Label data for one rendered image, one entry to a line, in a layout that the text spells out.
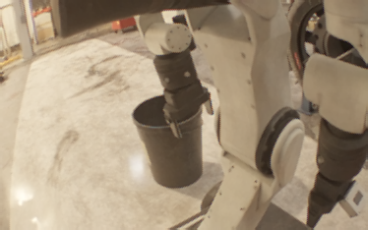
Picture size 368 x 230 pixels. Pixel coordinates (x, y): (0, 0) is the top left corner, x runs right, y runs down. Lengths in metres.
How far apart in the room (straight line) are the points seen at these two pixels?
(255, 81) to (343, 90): 0.18
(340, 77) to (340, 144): 0.08
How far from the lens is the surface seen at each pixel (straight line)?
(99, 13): 0.27
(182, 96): 0.64
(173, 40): 0.55
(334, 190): 0.38
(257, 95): 0.42
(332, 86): 0.29
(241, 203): 0.59
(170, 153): 1.16
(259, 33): 0.35
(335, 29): 0.26
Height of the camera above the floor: 0.91
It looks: 29 degrees down
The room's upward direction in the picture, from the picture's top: 8 degrees counter-clockwise
